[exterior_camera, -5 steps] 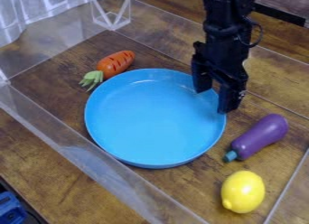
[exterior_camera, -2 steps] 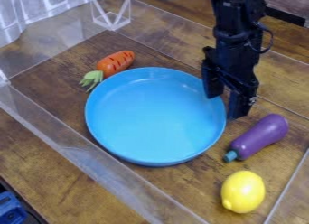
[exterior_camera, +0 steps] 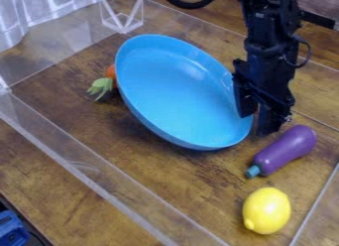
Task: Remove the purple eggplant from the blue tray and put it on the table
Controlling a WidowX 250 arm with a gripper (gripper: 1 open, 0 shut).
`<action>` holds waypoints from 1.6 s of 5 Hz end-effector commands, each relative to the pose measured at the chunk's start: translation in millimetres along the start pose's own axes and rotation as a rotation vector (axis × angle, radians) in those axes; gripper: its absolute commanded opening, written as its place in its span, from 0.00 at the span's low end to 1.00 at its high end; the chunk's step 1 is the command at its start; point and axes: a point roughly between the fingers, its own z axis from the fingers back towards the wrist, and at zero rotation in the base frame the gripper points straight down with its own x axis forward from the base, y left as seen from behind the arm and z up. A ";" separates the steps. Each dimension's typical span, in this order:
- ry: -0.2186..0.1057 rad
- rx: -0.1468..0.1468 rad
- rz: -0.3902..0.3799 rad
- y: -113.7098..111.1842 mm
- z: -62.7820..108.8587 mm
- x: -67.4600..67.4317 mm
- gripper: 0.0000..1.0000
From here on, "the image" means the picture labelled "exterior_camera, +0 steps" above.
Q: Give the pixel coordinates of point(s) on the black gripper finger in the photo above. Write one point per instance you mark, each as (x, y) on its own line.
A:
(247, 105)
(271, 118)

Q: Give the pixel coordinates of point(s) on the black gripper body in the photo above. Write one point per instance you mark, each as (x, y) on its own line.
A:
(267, 71)

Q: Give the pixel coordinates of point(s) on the blue round tray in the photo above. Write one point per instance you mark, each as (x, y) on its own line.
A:
(178, 90)

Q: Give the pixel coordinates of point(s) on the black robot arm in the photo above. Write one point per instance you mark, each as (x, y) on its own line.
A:
(272, 21)

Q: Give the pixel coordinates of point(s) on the purple toy eggplant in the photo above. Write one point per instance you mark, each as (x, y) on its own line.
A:
(292, 145)

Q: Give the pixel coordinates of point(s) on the yellow toy lemon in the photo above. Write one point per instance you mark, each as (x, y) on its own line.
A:
(266, 210)

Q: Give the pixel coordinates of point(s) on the orange toy carrot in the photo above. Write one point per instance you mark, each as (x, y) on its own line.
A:
(104, 84)

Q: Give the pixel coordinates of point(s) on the white checkered curtain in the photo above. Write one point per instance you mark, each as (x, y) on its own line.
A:
(23, 14)

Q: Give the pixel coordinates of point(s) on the blue object at corner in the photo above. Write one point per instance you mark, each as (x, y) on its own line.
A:
(13, 233)

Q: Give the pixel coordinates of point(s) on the clear acrylic enclosure wall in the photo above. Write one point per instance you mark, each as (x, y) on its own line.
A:
(96, 181)

